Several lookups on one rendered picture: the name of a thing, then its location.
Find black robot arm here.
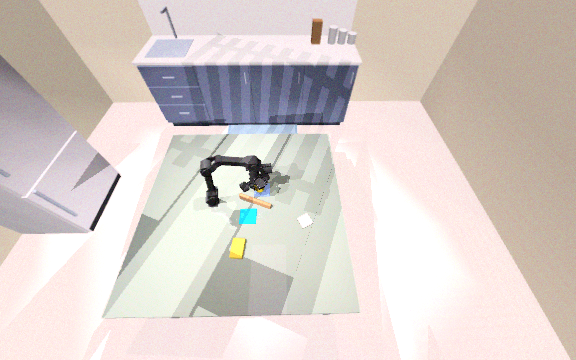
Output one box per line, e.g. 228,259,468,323
200,155,272,207

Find yellow flat block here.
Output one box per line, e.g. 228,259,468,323
229,238,246,259

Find light wooden plank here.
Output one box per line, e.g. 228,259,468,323
239,193,272,209

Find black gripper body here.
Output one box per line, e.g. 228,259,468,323
239,173,270,192

